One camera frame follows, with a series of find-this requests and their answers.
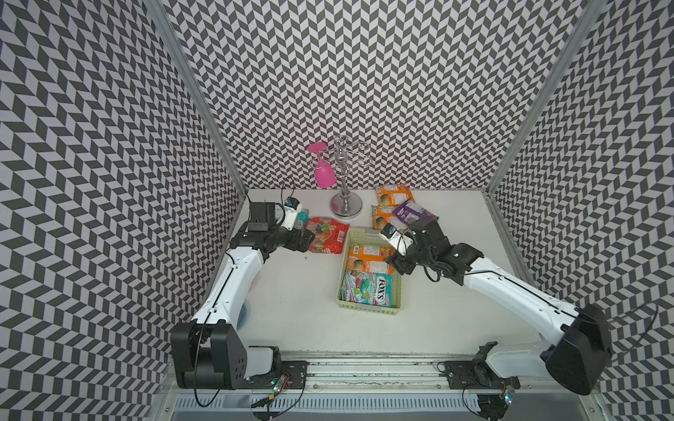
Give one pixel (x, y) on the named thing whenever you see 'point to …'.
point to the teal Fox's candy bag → (367, 288)
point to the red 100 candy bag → (329, 235)
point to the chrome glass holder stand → (345, 203)
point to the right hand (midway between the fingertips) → (394, 253)
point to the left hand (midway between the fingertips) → (299, 233)
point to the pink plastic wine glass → (324, 172)
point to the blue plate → (241, 316)
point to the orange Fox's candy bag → (369, 258)
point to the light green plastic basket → (362, 235)
